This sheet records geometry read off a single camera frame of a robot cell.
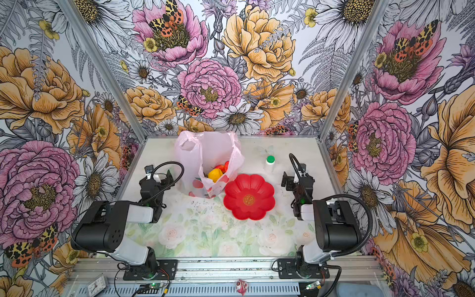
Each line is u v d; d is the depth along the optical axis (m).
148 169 0.78
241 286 0.67
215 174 0.92
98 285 0.70
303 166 0.79
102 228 0.46
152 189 0.76
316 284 0.71
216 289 0.65
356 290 0.67
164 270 0.73
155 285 0.71
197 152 0.76
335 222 0.51
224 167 0.97
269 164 0.99
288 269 0.73
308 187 0.68
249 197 0.96
